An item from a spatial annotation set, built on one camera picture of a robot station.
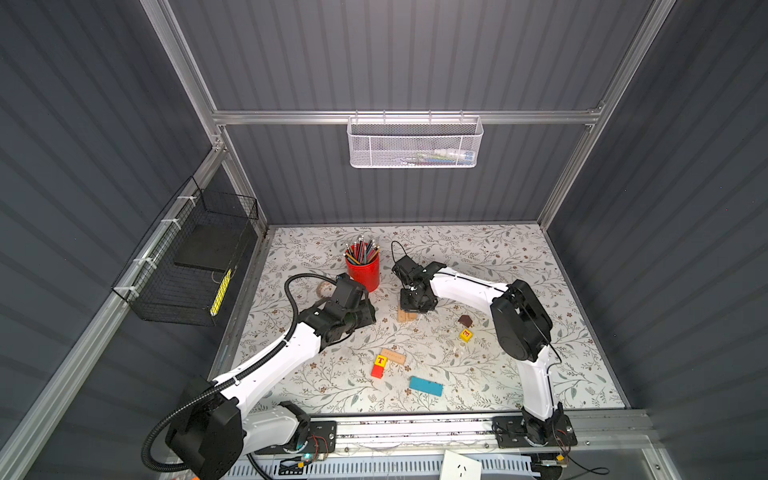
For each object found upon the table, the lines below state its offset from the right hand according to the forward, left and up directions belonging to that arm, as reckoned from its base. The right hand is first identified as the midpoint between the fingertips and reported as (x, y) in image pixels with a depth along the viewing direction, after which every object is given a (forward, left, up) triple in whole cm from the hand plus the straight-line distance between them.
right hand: (410, 310), depth 95 cm
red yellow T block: (-19, +10, -1) cm, 21 cm away
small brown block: (-4, -17, 0) cm, 17 cm away
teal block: (-23, -3, -1) cm, 23 cm away
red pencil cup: (+10, +14, +6) cm, 18 cm away
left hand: (-6, +12, +11) cm, 17 cm away
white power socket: (-41, -9, +2) cm, 42 cm away
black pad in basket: (+5, +53, +27) cm, 60 cm away
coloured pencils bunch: (+15, +16, +12) cm, 25 cm away
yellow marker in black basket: (-10, +45, +27) cm, 54 cm away
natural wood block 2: (-15, +5, -1) cm, 16 cm away
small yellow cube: (-8, -17, 0) cm, 19 cm away
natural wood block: (-2, +2, 0) cm, 3 cm away
